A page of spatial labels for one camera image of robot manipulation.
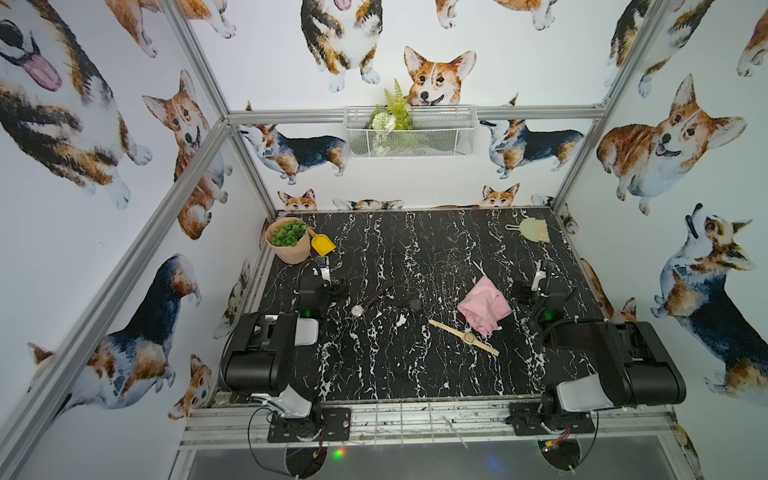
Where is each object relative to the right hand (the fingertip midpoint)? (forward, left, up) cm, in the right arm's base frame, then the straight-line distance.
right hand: (531, 275), depth 93 cm
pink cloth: (-8, +15, -4) cm, 18 cm away
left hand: (+2, +62, +1) cm, 62 cm away
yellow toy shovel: (+18, +70, -5) cm, 73 cm away
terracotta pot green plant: (+10, +76, +7) cm, 77 cm away
